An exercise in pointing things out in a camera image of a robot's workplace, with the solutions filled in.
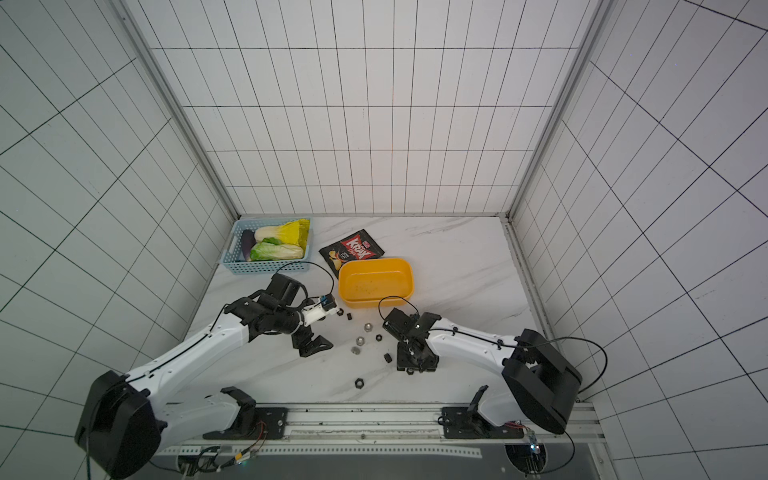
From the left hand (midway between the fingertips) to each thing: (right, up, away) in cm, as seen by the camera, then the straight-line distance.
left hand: (318, 334), depth 80 cm
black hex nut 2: (+16, -4, +8) cm, 18 cm away
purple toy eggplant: (-32, +25, +27) cm, 49 cm away
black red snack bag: (+9, +24, +31) cm, 40 cm away
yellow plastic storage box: (+15, +11, +21) cm, 28 cm away
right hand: (+23, -10, +2) cm, 25 cm away
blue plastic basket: (-36, +20, +23) cm, 47 cm away
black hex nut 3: (+19, -8, +3) cm, 21 cm away
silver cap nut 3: (+10, -6, +5) cm, 12 cm away
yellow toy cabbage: (-14, +28, +23) cm, 39 cm away
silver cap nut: (+13, -1, +10) cm, 17 cm away
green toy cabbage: (-20, +22, +20) cm, 36 cm away
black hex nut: (+7, +2, +11) cm, 13 cm away
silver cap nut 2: (+11, -4, +7) cm, 14 cm away
